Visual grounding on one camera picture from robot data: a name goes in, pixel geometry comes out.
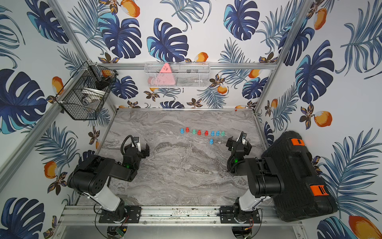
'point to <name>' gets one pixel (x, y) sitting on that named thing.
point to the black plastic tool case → (307, 195)
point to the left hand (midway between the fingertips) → (138, 142)
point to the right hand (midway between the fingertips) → (241, 139)
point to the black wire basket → (89, 75)
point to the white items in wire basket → (89, 95)
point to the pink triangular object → (165, 76)
